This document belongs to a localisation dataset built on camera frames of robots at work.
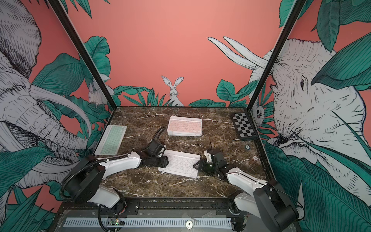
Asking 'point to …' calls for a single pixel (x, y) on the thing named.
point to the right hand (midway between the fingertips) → (193, 165)
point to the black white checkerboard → (243, 125)
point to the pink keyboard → (184, 126)
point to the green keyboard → (111, 140)
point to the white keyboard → (181, 163)
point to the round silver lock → (189, 224)
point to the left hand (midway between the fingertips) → (168, 161)
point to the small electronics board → (116, 222)
